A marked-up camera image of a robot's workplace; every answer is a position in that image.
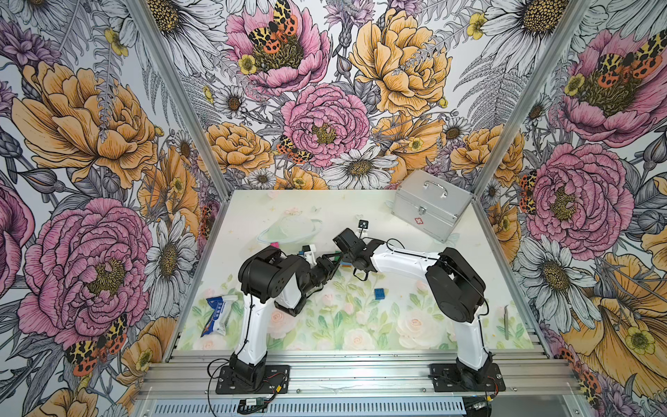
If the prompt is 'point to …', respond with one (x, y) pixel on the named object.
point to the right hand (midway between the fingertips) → (354, 256)
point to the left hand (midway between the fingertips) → (344, 262)
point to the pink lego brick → (274, 244)
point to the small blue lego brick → (379, 294)
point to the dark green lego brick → (337, 258)
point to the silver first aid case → (430, 204)
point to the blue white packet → (218, 321)
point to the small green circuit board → (252, 401)
